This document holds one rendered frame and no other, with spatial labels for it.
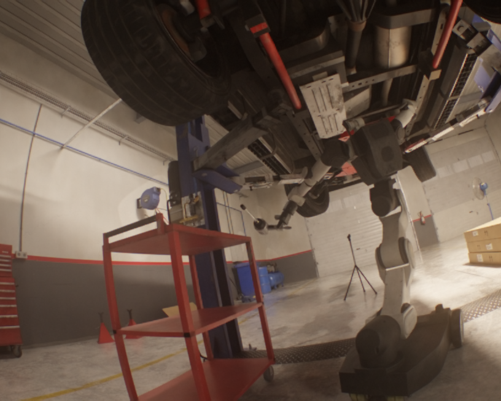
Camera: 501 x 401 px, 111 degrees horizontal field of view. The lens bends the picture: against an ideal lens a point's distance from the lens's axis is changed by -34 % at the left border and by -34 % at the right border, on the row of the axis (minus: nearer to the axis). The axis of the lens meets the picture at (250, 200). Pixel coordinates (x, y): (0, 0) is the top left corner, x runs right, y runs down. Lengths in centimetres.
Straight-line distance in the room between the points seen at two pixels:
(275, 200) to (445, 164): 769
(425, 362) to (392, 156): 103
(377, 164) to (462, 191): 1054
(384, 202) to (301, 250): 953
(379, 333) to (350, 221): 980
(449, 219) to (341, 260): 490
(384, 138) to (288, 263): 978
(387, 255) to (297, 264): 960
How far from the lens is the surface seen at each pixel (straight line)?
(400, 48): 183
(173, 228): 92
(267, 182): 242
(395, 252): 134
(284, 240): 1101
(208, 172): 192
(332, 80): 161
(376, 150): 143
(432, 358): 115
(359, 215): 1074
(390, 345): 105
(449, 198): 1157
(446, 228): 1133
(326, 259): 1071
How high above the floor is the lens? 65
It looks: 17 degrees up
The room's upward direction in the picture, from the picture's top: 11 degrees counter-clockwise
